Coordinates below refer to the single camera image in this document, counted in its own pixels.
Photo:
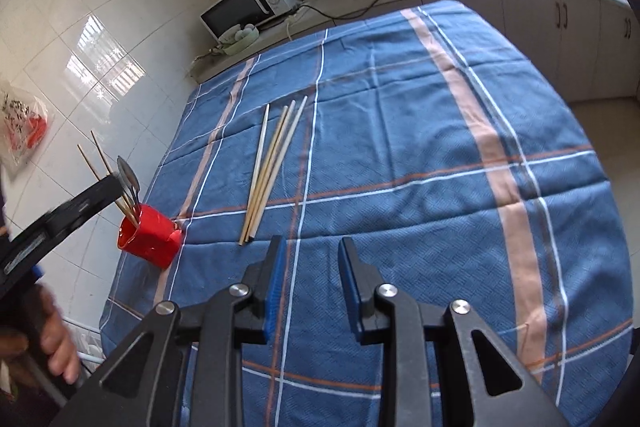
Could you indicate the person's left hand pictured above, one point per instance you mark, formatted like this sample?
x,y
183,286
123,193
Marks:
x,y
60,342

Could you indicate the white kitchen cabinets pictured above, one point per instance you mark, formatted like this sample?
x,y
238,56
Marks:
x,y
550,37

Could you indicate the clear plastic bag red print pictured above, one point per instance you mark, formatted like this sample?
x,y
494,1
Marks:
x,y
22,127

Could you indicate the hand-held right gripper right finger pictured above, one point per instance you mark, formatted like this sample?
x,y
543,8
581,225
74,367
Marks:
x,y
350,292

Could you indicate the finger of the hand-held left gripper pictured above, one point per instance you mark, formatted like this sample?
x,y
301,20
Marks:
x,y
85,204

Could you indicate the blue plaid tablecloth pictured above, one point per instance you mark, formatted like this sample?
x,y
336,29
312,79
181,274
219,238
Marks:
x,y
400,157

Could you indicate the wooden chopstick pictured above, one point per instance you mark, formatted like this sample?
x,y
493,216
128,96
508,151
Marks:
x,y
97,169
259,157
293,132
273,147
283,132
102,152

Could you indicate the red plastic cup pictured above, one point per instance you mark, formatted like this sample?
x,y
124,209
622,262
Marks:
x,y
150,242

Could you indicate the white microwave oven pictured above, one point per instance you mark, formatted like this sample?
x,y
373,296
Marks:
x,y
235,9

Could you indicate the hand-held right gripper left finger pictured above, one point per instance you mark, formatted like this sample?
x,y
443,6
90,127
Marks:
x,y
277,292

